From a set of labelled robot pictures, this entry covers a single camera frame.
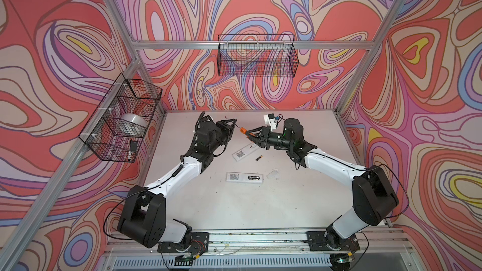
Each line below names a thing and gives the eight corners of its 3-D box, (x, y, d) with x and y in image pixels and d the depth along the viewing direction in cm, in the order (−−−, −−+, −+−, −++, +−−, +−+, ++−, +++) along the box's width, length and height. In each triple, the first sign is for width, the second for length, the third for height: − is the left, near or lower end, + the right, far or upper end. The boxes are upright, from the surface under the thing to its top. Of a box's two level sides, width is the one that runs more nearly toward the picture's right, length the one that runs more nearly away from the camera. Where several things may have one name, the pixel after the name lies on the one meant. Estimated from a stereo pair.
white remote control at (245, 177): (225, 182, 92) (225, 179, 90) (226, 174, 95) (226, 171, 93) (263, 184, 92) (263, 181, 89) (263, 176, 95) (263, 173, 92)
